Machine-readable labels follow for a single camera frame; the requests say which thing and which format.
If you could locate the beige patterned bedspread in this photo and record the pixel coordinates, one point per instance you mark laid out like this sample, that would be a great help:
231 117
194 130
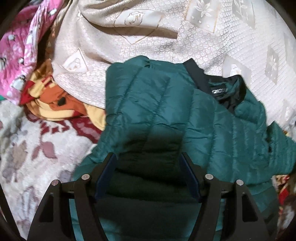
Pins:
225 38

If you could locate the floral fleece blanket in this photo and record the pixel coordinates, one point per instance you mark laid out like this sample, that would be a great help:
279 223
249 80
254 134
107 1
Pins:
34 152

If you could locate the pink penguin print blanket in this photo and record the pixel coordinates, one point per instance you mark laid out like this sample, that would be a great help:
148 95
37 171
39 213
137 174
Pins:
19 46

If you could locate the red yellow orange blanket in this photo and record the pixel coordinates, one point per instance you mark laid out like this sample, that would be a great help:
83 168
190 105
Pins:
47 100

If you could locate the dark green quilted puffer jacket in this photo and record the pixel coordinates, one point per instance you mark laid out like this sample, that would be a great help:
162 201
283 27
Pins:
155 111

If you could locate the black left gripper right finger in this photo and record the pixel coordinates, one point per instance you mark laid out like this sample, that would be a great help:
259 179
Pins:
242 219

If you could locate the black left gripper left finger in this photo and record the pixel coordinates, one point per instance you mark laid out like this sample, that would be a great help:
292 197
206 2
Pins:
53 218

